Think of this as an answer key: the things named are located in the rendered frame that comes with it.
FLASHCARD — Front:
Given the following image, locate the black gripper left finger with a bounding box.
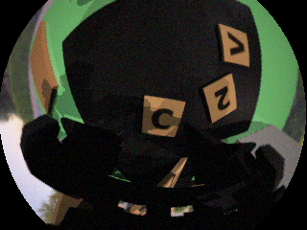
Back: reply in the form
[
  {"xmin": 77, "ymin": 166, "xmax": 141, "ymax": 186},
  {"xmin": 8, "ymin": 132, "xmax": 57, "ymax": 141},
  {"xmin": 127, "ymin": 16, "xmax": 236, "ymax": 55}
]
[{"xmin": 61, "ymin": 114, "xmax": 137, "ymax": 176}]

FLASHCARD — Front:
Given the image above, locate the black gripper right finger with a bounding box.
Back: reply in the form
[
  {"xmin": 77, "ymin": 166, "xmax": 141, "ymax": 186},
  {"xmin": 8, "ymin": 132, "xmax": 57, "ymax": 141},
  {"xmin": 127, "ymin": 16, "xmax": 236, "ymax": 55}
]
[{"xmin": 183, "ymin": 120, "xmax": 256, "ymax": 185}]

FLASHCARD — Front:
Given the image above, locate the orange flat rectangular board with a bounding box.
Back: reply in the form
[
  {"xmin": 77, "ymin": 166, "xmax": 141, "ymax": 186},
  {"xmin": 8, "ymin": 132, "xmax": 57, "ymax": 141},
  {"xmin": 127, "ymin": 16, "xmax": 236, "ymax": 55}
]
[{"xmin": 30, "ymin": 20, "xmax": 58, "ymax": 115}]

